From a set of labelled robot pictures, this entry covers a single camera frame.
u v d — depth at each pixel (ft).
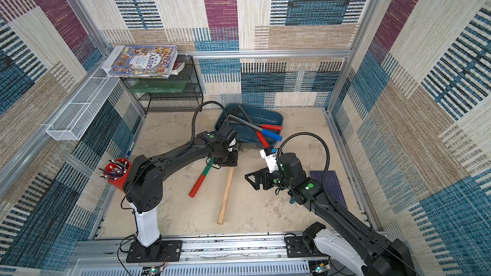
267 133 3.08
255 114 3.78
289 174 1.93
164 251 2.39
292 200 2.79
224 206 2.54
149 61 2.61
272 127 3.36
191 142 1.99
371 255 1.32
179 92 3.14
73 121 2.33
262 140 3.15
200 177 3.00
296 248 2.40
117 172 2.66
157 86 3.19
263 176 2.19
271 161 2.25
